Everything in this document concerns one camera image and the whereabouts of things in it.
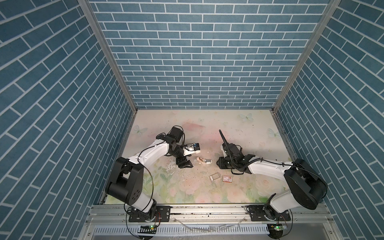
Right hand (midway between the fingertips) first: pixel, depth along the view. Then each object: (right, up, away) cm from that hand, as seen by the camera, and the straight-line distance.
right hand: (216, 161), depth 89 cm
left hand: (-16, +3, -4) cm, 16 cm away
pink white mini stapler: (-8, 0, +1) cm, 8 cm away
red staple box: (+6, -9, -5) cm, 11 cm away
